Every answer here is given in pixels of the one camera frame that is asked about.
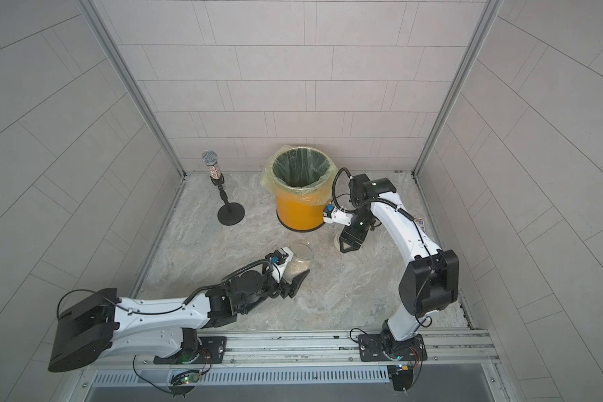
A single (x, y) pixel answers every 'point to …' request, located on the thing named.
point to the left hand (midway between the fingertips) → (304, 262)
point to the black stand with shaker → (231, 213)
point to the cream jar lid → (337, 242)
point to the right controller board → (401, 376)
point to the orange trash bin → (297, 217)
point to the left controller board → (183, 382)
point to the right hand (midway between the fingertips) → (348, 236)
